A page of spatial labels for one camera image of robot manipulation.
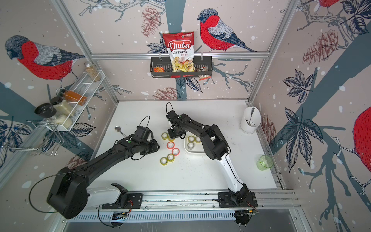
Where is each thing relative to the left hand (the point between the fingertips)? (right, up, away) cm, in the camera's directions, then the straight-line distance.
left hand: (160, 144), depth 85 cm
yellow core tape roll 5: (+19, +1, +12) cm, 22 cm away
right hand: (+5, +3, +13) cm, 14 cm away
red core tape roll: (+5, -3, +10) cm, 11 cm away
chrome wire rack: (-51, +8, -19) cm, 55 cm away
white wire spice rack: (-48, +36, +3) cm, 60 cm away
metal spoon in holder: (+60, +20, +10) cm, 64 cm away
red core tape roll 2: (+9, -6, +7) cm, 13 cm away
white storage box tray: (+24, -4, +10) cm, 26 cm away
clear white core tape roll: (+18, -3, +9) cm, 21 cm away
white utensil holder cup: (+62, +15, +9) cm, 64 cm away
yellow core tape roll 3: (+5, -9, +4) cm, 12 cm away
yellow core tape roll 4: (+1, -11, +3) cm, 11 cm away
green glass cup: (+63, -11, +1) cm, 64 cm away
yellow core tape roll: (0, +3, +13) cm, 14 cm away
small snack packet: (+26, +42, +5) cm, 49 cm away
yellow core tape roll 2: (+5, 0, +11) cm, 12 cm away
